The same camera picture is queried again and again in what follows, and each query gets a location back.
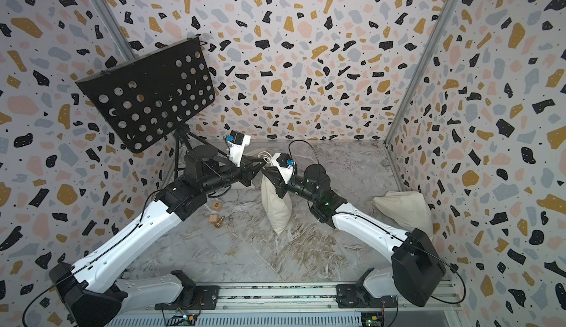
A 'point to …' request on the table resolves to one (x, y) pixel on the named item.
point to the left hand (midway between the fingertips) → (266, 159)
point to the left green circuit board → (182, 320)
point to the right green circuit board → (372, 319)
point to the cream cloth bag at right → (407, 208)
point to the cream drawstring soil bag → (278, 210)
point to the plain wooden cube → (214, 218)
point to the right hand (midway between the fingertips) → (267, 171)
